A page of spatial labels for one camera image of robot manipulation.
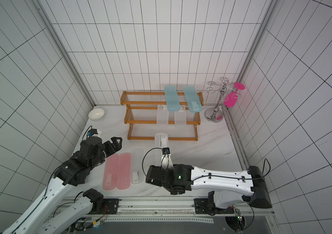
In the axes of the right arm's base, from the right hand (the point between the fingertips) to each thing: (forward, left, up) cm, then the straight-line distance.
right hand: (156, 173), depth 70 cm
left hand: (+11, +23, +6) cm, 26 cm away
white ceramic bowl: (+45, +54, -10) cm, 71 cm away
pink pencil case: (0, +28, -13) cm, 31 cm away
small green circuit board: (-13, -41, -14) cm, 45 cm away
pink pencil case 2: (+4, +21, -13) cm, 25 cm away
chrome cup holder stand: (+52, -39, -14) cm, 67 cm away
